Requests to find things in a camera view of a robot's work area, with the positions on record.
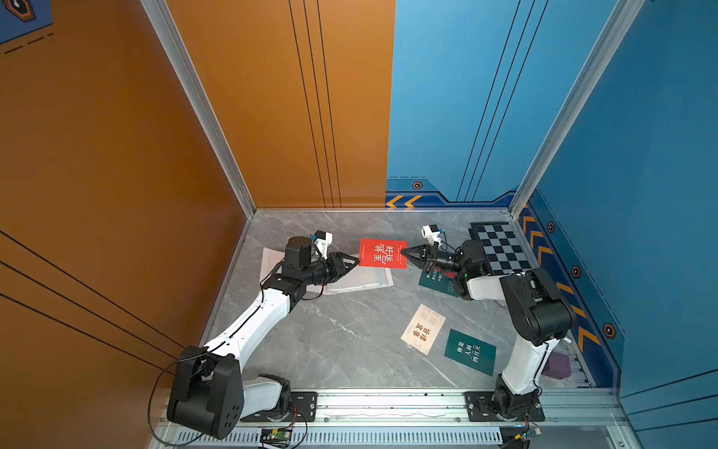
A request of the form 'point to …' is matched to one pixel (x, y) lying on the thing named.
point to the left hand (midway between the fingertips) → (357, 259)
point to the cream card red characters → (423, 328)
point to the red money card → (451, 274)
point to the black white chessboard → (502, 248)
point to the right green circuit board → (528, 434)
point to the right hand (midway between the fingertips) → (405, 256)
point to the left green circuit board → (280, 437)
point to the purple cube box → (557, 366)
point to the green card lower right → (471, 352)
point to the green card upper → (437, 280)
